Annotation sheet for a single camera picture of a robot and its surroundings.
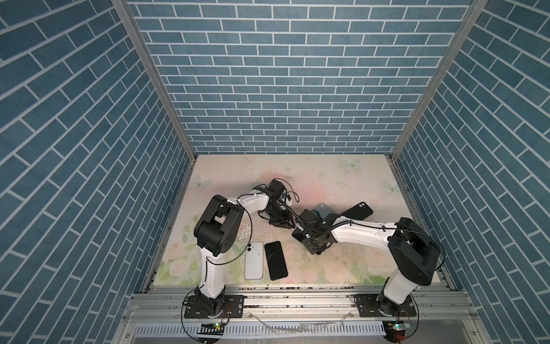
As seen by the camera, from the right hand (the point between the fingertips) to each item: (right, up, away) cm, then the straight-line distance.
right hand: (309, 242), depth 88 cm
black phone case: (+26, +11, +12) cm, 30 cm away
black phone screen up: (-14, -8, +1) cm, 16 cm away
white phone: (-23, -6, -4) cm, 24 cm away
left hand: (-6, +6, +3) cm, 10 cm away
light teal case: (+8, +12, +11) cm, 18 cm away
